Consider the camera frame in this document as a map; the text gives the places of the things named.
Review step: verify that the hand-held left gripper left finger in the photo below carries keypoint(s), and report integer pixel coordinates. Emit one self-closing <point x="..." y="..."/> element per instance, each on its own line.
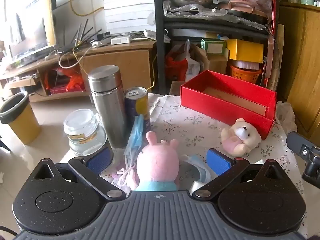
<point x="100" y="160"/>

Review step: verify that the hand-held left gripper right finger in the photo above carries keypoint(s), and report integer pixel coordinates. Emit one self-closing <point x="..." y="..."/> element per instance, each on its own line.
<point x="218" y="162"/>

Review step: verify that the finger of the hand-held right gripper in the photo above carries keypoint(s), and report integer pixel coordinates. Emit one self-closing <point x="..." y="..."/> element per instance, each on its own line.
<point x="296" y="140"/>

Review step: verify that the blue face mask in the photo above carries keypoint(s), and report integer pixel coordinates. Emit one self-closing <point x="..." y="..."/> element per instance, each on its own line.
<point x="136" y="135"/>
<point x="200" y="172"/>

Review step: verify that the cream teddy bear plush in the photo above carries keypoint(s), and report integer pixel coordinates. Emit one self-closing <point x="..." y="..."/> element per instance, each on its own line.
<point x="237" y="140"/>

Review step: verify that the pink pig plush toy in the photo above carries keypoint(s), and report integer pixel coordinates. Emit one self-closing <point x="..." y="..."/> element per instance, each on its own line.
<point x="157" y="162"/>

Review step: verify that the red cardboard box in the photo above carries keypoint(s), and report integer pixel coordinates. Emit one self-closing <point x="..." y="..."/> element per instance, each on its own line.
<point x="205" y="100"/>

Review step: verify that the crumpled white plastic bag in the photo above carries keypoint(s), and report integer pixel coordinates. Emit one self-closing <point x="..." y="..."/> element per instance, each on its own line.
<point x="285" y="116"/>

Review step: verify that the clear glass jar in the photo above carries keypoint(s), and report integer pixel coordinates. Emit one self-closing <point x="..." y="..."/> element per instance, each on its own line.
<point x="82" y="135"/>

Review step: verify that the floral tablecloth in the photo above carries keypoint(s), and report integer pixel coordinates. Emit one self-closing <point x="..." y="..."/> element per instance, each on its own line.
<point x="185" y="130"/>

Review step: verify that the stainless steel thermos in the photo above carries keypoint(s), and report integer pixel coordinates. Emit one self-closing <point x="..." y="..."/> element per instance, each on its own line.
<point x="107" y="105"/>

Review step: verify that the blue and yellow drink can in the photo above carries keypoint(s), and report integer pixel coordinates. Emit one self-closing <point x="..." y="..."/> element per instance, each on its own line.
<point x="136" y="105"/>

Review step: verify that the wooden cabinet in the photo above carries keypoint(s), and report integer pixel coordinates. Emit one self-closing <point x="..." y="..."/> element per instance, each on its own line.
<point x="305" y="67"/>

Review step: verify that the orange plastic basket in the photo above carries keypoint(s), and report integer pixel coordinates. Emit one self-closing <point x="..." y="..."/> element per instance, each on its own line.
<point x="245" y="76"/>

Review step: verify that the red bag under stand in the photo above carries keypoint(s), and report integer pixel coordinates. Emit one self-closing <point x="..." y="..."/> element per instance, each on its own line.
<point x="73" y="81"/>

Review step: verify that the yellow trash bin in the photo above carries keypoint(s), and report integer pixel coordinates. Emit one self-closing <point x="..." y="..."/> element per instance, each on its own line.
<point x="22" y="125"/>

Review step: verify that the brown cardboard box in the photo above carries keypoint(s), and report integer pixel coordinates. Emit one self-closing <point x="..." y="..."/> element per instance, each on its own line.
<point x="215" y="62"/>

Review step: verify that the wooden television stand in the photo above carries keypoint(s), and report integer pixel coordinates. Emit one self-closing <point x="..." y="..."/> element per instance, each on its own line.
<point x="120" y="60"/>

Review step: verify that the yellow box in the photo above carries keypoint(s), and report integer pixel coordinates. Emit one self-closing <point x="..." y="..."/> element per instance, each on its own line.
<point x="245" y="51"/>

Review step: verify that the red plastic bag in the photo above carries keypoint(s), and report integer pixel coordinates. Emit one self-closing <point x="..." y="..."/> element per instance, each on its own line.
<point x="175" y="67"/>

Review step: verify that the green box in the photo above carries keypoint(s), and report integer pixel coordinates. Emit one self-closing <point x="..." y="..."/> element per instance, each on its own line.
<point x="212" y="46"/>

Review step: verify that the black router with antennas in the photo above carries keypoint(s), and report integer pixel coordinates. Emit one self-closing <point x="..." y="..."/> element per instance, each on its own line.
<point x="80" y="42"/>

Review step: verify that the black metal shelf rack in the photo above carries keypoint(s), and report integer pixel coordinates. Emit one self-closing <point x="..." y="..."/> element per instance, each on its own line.
<point x="158" y="30"/>

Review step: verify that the flat screen television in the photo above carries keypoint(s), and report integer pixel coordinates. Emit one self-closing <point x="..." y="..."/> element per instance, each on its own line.
<point x="27" y="35"/>

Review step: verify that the clear bubble wrap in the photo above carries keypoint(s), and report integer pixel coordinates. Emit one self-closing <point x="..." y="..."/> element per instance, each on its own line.
<point x="185" y="10"/>

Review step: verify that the white slatted panel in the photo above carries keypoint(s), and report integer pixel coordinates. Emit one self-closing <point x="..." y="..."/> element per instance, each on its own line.
<point x="127" y="5"/>

